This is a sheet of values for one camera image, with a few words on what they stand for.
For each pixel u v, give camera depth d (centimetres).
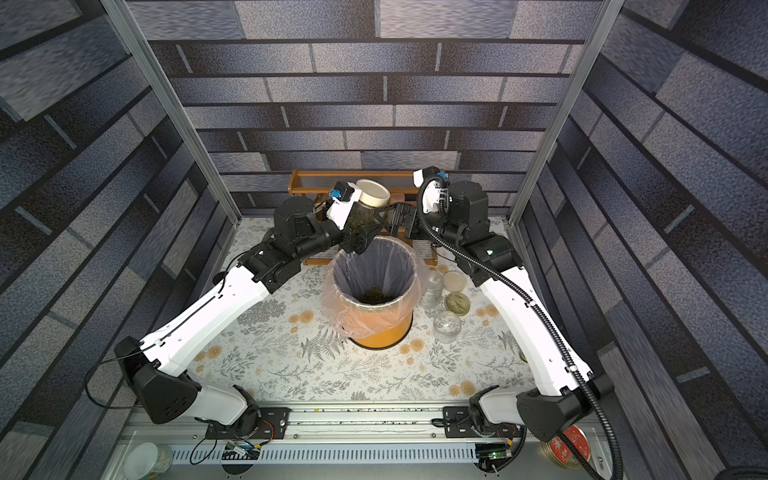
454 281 101
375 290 93
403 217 54
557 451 67
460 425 73
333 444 71
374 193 64
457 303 95
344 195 54
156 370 40
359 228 60
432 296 91
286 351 86
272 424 74
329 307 72
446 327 90
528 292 42
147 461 64
